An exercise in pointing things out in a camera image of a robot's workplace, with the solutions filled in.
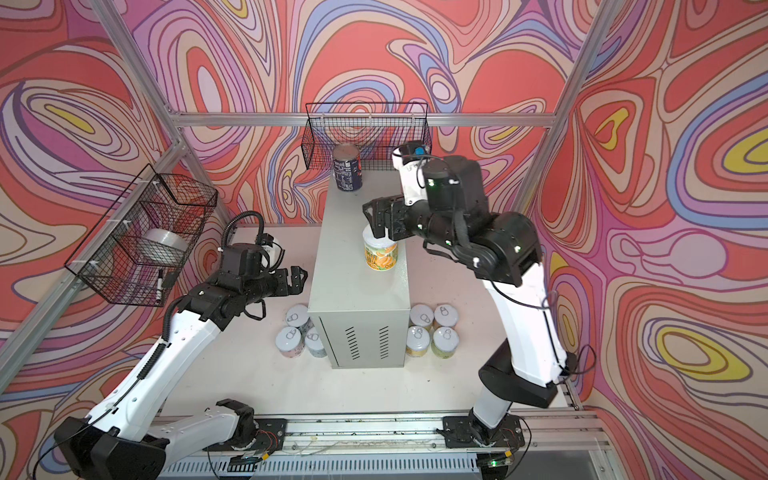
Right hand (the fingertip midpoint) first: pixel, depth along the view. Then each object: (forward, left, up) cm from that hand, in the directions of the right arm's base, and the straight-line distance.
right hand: (391, 213), depth 54 cm
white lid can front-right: (-6, +22, -44) cm, 50 cm away
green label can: (-7, -15, -44) cm, 47 cm away
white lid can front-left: (-5, +30, -43) cm, 53 cm away
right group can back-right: (+1, -16, -43) cm, 46 cm away
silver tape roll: (+11, +56, -16) cm, 59 cm away
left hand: (+5, +25, -24) cm, 35 cm away
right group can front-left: (-6, -7, -44) cm, 45 cm away
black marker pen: (+1, +57, -23) cm, 61 cm away
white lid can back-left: (+3, +28, -42) cm, 51 cm away
